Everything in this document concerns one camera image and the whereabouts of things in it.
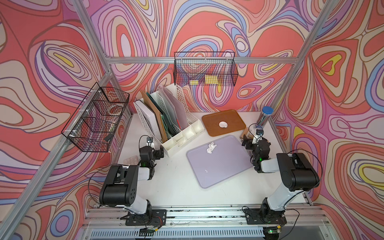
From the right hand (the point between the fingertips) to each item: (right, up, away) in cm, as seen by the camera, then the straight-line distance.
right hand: (251, 138), depth 96 cm
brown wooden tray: (-24, +11, +16) cm, 31 cm away
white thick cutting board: (-62, +12, -12) cm, 65 cm away
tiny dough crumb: (-30, -19, -7) cm, 36 cm away
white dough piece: (-15, +9, +16) cm, 24 cm away
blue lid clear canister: (+10, +17, 0) cm, 20 cm away
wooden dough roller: (0, +2, +13) cm, 13 cm away
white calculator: (-77, -14, -2) cm, 78 cm away
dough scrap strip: (-25, -6, +3) cm, 26 cm away
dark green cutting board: (-52, +11, -12) cm, 55 cm away
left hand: (-63, -5, -1) cm, 63 cm away
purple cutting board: (-14, -13, +2) cm, 19 cm away
